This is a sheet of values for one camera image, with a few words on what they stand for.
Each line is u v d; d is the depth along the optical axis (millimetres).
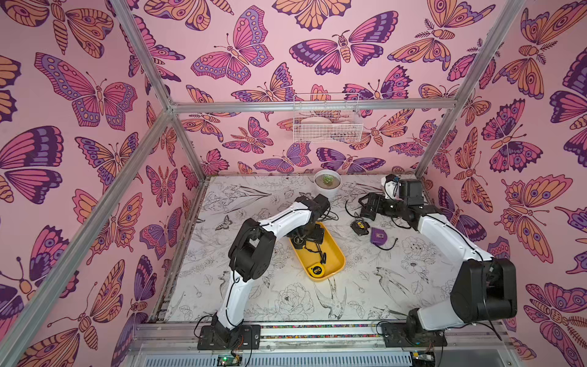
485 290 427
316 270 854
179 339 744
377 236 952
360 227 971
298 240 923
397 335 734
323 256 913
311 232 829
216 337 673
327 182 1028
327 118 944
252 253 534
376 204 765
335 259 901
